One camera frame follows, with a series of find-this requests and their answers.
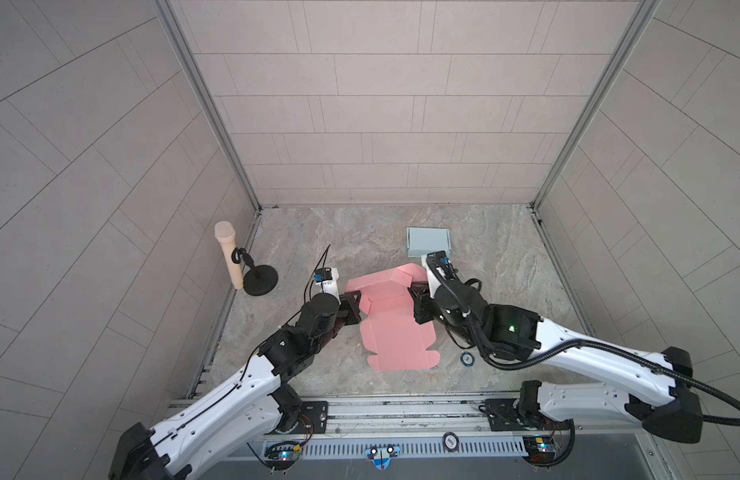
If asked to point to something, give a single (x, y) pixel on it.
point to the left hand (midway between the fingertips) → (369, 293)
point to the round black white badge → (450, 441)
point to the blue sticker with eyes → (382, 456)
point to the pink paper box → (388, 328)
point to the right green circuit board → (540, 449)
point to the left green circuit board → (281, 459)
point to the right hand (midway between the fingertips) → (404, 292)
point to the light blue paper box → (421, 241)
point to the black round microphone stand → (260, 280)
